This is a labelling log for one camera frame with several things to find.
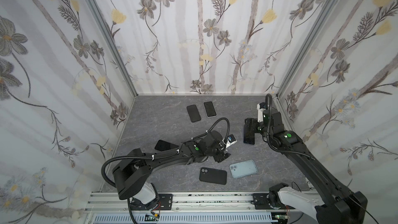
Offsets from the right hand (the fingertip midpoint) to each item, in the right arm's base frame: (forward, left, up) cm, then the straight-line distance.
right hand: (250, 117), depth 77 cm
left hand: (-10, +12, -11) cm, 19 cm away
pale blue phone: (-18, 0, -24) cm, 30 cm away
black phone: (+22, +19, -24) cm, 38 cm away
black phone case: (+21, +30, -29) cm, 47 cm away
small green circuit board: (-43, +47, -27) cm, 69 cm away
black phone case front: (-23, +17, -24) cm, 37 cm away
